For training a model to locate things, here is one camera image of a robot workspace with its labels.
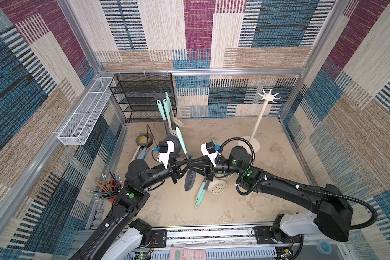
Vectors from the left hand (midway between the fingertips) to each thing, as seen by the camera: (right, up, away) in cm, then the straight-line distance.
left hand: (192, 159), depth 61 cm
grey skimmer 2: (0, -7, +4) cm, 8 cm away
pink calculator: (-5, -41, +8) cm, 42 cm away
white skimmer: (-12, +10, +31) cm, 35 cm away
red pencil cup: (-42, -16, +20) cm, 50 cm away
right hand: (-1, -3, +4) cm, 5 cm away
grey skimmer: (-14, +8, +30) cm, 34 cm away
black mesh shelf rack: (-40, +37, +47) cm, 72 cm away
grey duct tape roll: (-33, +6, +48) cm, 59 cm away
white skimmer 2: (+13, -18, +26) cm, 35 cm away
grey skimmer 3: (+4, -21, +24) cm, 32 cm away
